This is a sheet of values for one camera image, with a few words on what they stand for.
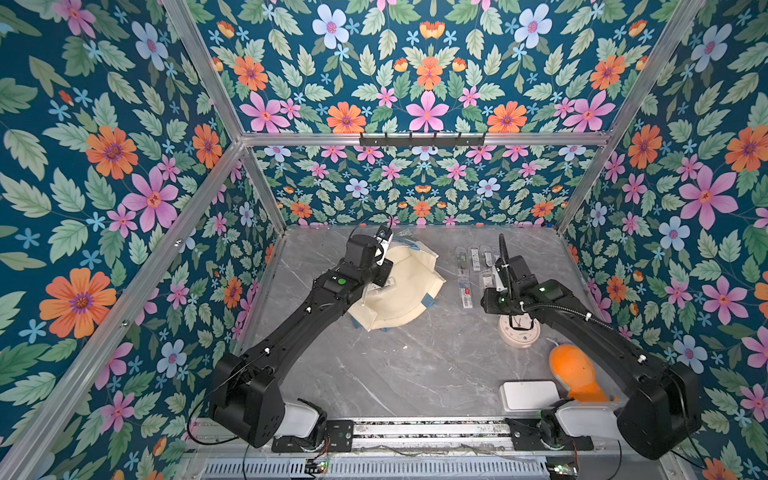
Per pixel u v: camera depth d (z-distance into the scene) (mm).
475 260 1075
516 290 616
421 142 918
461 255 1099
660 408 404
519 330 675
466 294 987
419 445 732
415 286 1008
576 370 758
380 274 730
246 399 403
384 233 692
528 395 790
